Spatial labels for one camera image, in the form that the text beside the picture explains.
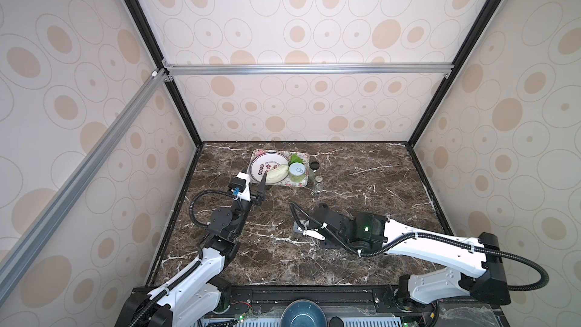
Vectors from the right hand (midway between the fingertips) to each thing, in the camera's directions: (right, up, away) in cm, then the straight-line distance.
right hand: (321, 222), depth 74 cm
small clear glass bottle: (+1, +10, +22) cm, 24 cm away
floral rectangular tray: (-13, +11, +30) cm, 34 cm away
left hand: (-20, +17, -3) cm, 26 cm away
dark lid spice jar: (0, +16, +25) cm, 30 cm away
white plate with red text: (-25, +19, +36) cm, 48 cm away
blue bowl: (-6, -27, -4) cm, 28 cm away
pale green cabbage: (-17, +14, +28) cm, 36 cm away
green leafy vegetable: (-9, +21, +29) cm, 37 cm away
